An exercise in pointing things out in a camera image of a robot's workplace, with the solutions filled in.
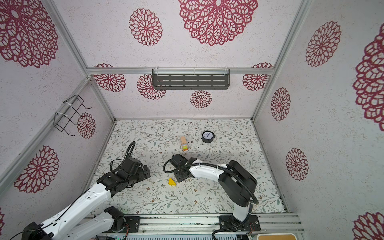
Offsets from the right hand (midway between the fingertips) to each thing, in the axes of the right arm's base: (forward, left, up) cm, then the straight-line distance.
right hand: (179, 173), depth 89 cm
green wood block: (+17, -2, +2) cm, 17 cm away
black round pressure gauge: (+28, -18, 0) cm, 33 cm away
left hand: (-5, +19, +6) cm, 21 cm away
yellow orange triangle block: (-5, +5, -2) cm, 7 cm away
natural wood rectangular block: (+20, -1, +6) cm, 21 cm away
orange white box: (-30, -46, +2) cm, 55 cm away
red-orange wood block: (+17, -2, -1) cm, 18 cm away
